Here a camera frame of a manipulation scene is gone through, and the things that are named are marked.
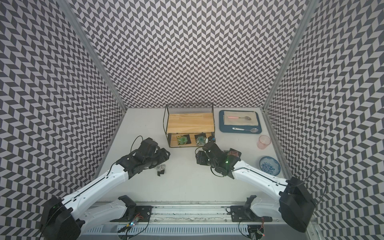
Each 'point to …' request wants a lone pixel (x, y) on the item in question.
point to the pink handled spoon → (247, 117)
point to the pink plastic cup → (264, 141)
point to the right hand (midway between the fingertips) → (200, 158)
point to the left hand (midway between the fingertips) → (166, 157)
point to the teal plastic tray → (228, 128)
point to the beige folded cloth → (241, 121)
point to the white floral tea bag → (160, 169)
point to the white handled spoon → (253, 130)
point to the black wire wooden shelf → (189, 125)
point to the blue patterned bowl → (269, 165)
